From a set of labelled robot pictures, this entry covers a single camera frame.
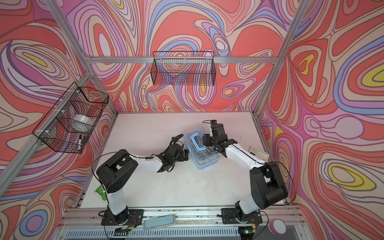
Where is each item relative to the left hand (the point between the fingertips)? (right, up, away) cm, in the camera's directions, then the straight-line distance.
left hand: (185, 151), depth 96 cm
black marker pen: (-49, +5, -26) cm, 56 cm away
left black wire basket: (-55, +17, -25) cm, 62 cm away
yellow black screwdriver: (+15, +1, -8) cm, 16 cm away
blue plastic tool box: (+11, -1, -10) cm, 14 cm away
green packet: (-45, -19, -15) cm, 51 cm away
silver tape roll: (-50, +20, -22) cm, 58 cm away
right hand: (+14, +7, -5) cm, 16 cm away
